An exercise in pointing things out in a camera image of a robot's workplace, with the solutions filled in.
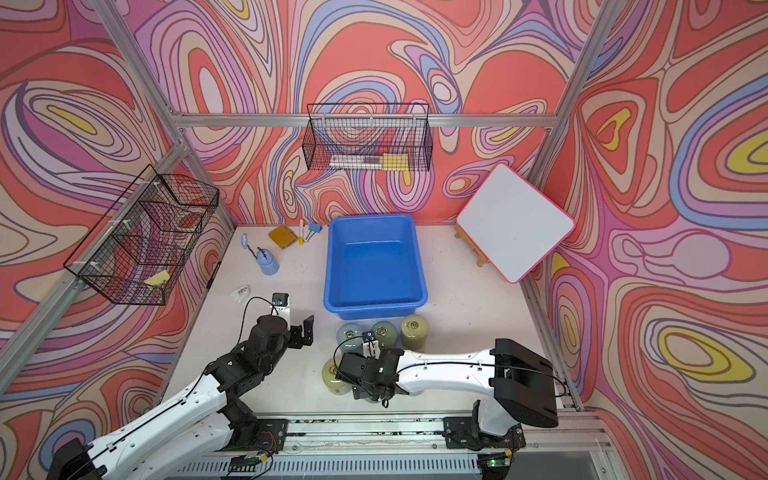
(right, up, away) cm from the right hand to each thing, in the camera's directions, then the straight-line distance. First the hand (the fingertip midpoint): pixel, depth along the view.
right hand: (375, 388), depth 78 cm
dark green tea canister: (+3, +13, +4) cm, 14 cm away
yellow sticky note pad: (-38, +42, +37) cm, 68 cm away
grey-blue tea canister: (-7, +12, +4) cm, 15 cm away
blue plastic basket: (-2, +30, +27) cm, 41 cm away
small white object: (-46, +22, +21) cm, 55 cm away
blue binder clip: (-27, +46, +42) cm, 67 cm away
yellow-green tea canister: (+11, +14, +4) cm, 19 cm away
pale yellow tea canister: (-10, +2, -3) cm, 10 cm away
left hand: (-21, +18, +3) cm, 28 cm away
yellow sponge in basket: (-53, +30, -6) cm, 61 cm away
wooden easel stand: (+31, +43, +34) cm, 63 cm away
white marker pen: (-30, +41, +37) cm, 63 cm away
